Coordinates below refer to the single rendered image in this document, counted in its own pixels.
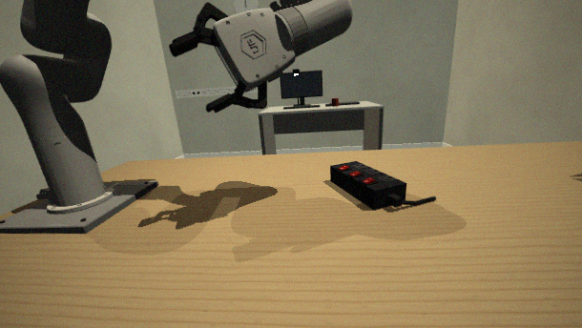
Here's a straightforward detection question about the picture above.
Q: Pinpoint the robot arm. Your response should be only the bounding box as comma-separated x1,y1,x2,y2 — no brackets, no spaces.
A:
0,0,353,215

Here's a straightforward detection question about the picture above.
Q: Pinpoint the black power strip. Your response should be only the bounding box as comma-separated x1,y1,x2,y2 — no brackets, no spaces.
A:
330,161,431,210

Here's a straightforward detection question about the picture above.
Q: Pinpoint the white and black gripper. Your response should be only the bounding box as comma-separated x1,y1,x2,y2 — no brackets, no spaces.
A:
169,3,296,113

